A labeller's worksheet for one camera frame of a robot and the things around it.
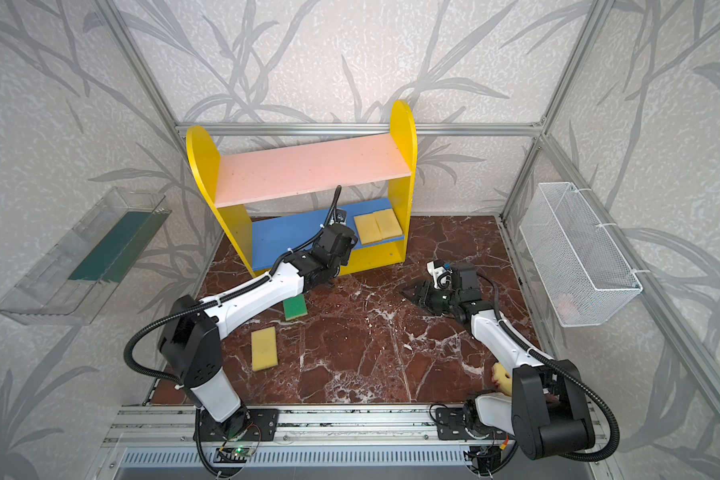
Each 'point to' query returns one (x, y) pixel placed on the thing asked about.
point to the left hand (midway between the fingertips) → (340, 231)
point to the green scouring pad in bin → (120, 249)
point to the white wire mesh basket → (582, 275)
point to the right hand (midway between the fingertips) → (406, 286)
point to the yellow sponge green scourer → (264, 349)
